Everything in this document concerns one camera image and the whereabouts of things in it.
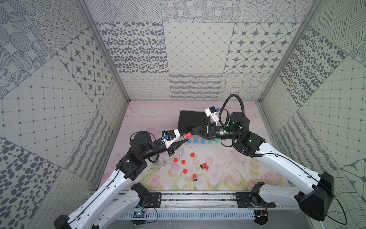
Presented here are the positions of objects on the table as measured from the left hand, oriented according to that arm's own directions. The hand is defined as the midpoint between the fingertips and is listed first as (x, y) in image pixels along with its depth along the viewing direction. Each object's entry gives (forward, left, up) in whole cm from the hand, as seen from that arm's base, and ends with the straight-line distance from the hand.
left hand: (188, 137), depth 60 cm
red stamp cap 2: (+3, +3, -35) cm, 35 cm away
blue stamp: (0, 0, -2) cm, 3 cm away
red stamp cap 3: (-3, +2, -34) cm, 34 cm away
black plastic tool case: (+31, -1, -27) cm, 41 cm away
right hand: (+2, -2, 0) cm, 3 cm away
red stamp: (+1, 0, 0) cm, 1 cm away
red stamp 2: (0, -10, -34) cm, 35 cm away
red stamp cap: (+8, -2, -34) cm, 35 cm away
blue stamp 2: (+17, -9, -33) cm, 38 cm away
